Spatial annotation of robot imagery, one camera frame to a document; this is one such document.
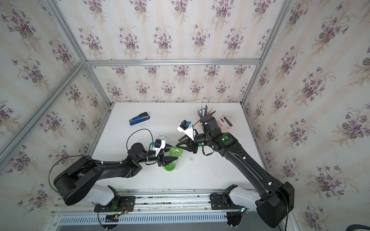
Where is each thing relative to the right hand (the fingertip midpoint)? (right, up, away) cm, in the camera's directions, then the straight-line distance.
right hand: (181, 143), depth 69 cm
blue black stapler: (-32, +12, +39) cm, 52 cm away
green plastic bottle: (-4, -6, +6) cm, 10 cm away
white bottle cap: (+5, -14, +19) cm, 25 cm away
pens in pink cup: (+15, +16, +32) cm, 39 cm away
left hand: (-2, -7, +3) cm, 8 cm away
